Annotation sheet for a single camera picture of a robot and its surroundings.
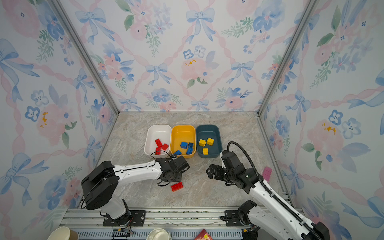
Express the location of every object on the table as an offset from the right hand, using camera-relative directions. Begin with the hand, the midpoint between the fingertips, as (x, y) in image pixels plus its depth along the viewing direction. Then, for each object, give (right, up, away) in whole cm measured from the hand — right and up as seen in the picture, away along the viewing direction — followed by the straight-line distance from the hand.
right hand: (212, 171), depth 78 cm
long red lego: (-19, -10, +5) cm, 22 cm away
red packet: (-6, -25, -12) cm, 28 cm away
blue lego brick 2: (-13, +8, +19) cm, 24 cm away
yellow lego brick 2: (-3, +8, +17) cm, 19 cm away
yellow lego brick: (-4, +13, +21) cm, 25 cm away
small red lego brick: (-29, +10, +22) cm, 38 cm away
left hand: (-19, -5, +7) cm, 21 cm away
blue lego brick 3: (-20, +7, +19) cm, 29 cm away
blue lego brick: (-17, +11, +22) cm, 29 cm away
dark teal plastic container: (-3, +20, +28) cm, 35 cm away
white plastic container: (-38, +20, +29) cm, 52 cm away
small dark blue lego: (-12, +11, +20) cm, 26 cm away
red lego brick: (-34, +12, +22) cm, 42 cm away
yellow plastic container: (-18, +19, +28) cm, 38 cm away
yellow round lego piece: (+1, +13, +22) cm, 26 cm away
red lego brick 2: (-33, +8, +19) cm, 39 cm away
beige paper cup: (-66, -22, -14) cm, 71 cm away
